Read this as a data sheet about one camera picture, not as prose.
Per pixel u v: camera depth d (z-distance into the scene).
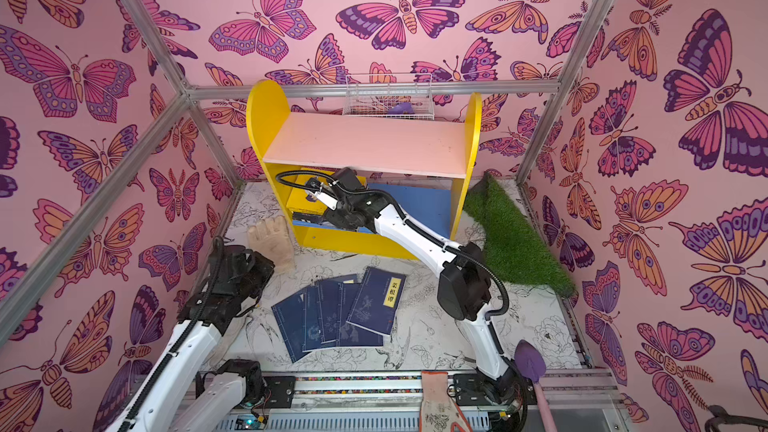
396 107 0.95
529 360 0.76
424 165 0.68
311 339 0.80
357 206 0.62
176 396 0.45
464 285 0.51
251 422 0.72
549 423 0.68
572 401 0.73
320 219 0.89
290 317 0.85
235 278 0.59
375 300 0.87
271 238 1.03
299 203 0.86
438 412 0.70
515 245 0.96
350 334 0.81
